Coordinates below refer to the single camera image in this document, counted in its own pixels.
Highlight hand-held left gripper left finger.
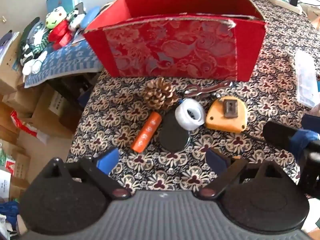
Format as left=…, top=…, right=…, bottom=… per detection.
left=49, top=147, right=132, bottom=201

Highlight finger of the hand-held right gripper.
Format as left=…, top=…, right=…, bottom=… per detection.
left=301, top=114, right=320, bottom=131
left=262, top=121, right=320, bottom=156

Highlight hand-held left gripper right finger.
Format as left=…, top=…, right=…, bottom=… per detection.
left=192, top=147, right=280, bottom=201

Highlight yellow tape measure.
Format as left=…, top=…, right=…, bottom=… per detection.
left=205, top=96, right=248, bottom=133

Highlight orange patterned tube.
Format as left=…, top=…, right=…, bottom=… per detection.
left=131, top=112, right=162, bottom=153

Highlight black round disc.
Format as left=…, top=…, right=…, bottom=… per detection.
left=159, top=111, right=192, bottom=152

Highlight clear tape roll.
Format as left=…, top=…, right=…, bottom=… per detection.
left=174, top=98, right=206, bottom=131

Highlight brown handled pliers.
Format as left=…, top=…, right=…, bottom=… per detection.
left=184, top=80, right=234, bottom=98

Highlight brown pine cone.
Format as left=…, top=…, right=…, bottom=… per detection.
left=143, top=77, right=178, bottom=110

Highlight red patterned cardboard box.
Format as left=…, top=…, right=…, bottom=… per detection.
left=82, top=0, right=267, bottom=82

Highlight clear plastic container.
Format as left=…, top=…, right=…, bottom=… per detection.
left=293, top=49, right=320, bottom=108

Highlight brown cardboard box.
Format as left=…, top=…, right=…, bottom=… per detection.
left=0, top=34, right=25, bottom=94
left=2, top=87, right=44, bottom=113
left=31, top=84, right=83, bottom=133

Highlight red white plastic bag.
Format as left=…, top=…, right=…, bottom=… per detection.
left=10, top=110, right=48, bottom=144

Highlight blue patterned blanket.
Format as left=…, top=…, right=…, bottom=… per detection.
left=24, top=39, right=103, bottom=88

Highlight white power strip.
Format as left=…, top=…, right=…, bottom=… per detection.
left=267, top=0, right=303, bottom=14

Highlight white paper sheet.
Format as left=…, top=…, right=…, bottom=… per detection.
left=71, top=32, right=88, bottom=44

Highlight small red carton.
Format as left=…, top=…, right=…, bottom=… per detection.
left=53, top=31, right=73, bottom=51

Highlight green white striped plush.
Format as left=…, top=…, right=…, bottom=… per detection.
left=19, top=17, right=50, bottom=74

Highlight blue eyeglass case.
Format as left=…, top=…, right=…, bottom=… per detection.
left=80, top=6, right=100, bottom=28

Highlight black white panda plush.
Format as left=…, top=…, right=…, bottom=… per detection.
left=67, top=7, right=87, bottom=30

